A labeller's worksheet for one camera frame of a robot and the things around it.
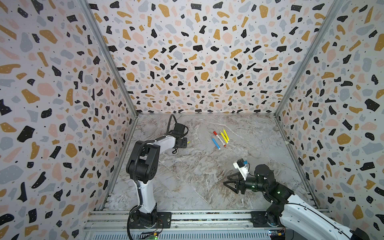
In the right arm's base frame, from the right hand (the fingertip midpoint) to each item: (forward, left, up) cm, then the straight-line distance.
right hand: (225, 179), depth 73 cm
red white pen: (+35, 0, -14) cm, 38 cm away
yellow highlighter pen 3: (+40, -5, -15) cm, 43 cm away
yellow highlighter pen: (+32, +22, -15) cm, 41 cm away
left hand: (+30, +25, -10) cm, 40 cm away
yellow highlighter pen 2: (+35, -4, -14) cm, 38 cm away
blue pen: (+30, +2, -14) cm, 34 cm away
